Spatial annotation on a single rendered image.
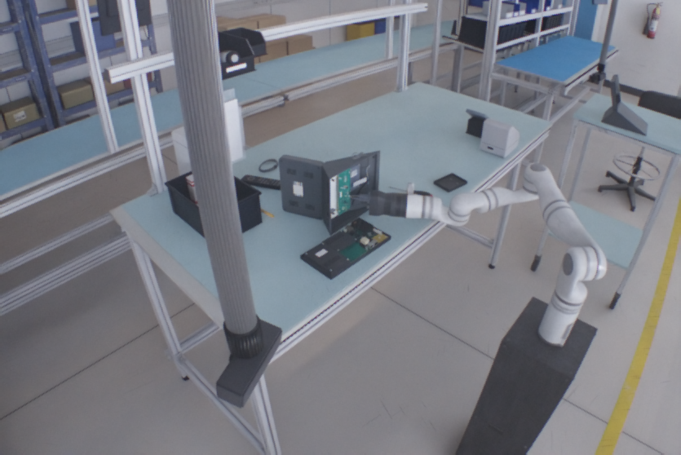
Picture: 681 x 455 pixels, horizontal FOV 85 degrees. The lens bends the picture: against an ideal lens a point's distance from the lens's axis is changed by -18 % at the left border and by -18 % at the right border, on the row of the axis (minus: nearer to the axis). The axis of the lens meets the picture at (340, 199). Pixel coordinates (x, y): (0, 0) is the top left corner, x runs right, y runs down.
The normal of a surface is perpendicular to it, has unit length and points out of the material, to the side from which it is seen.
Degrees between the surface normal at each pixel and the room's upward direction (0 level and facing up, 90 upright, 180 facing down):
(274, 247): 0
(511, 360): 90
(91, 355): 0
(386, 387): 0
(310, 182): 90
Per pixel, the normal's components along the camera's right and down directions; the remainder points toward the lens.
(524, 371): -0.68, 0.40
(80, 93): 0.73, 0.36
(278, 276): 0.00, -0.84
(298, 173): -0.37, 0.50
